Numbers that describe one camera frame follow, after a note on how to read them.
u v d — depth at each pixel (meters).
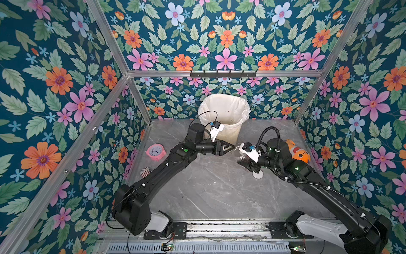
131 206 0.41
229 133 0.84
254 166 0.61
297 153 0.92
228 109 0.96
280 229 0.71
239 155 0.65
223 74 0.92
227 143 0.67
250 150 0.59
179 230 0.74
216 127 0.67
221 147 0.65
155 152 0.98
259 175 0.90
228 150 0.69
